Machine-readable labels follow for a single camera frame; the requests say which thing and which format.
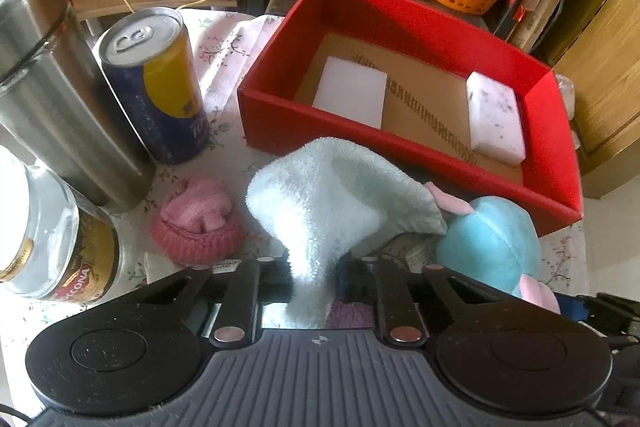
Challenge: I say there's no light green towel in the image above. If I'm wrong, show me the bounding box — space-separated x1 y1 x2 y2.
245 138 447 329

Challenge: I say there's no purple quilted cloth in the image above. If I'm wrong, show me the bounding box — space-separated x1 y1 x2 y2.
326 300 375 329

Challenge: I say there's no blue yellow drink can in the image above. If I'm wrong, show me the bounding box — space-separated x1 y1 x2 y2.
98 8 209 165

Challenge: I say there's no pink knitted sock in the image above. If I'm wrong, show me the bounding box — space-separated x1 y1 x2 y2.
149 176 244 267

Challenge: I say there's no white plastic bag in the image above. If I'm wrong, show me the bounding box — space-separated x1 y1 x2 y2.
555 74 576 126

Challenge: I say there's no wooden wardrobe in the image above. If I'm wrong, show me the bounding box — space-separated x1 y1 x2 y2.
537 0 639 198

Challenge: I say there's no pink pig plush toy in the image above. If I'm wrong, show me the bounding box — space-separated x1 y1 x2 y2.
424 182 560 313

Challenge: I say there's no glass coffee jar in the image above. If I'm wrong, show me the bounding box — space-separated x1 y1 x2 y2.
1 148 120 305

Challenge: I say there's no red cardboard box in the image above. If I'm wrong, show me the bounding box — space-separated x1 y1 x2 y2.
238 0 584 235

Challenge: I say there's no floral tablecloth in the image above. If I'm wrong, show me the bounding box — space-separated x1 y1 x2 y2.
1 10 590 418

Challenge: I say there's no stainless steel thermos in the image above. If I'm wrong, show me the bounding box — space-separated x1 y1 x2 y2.
1 0 155 213

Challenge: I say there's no white foam sponge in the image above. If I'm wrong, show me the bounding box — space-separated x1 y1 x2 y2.
312 56 387 129

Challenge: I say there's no white speckled sponge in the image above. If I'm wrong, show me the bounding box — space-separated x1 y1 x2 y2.
466 72 526 167

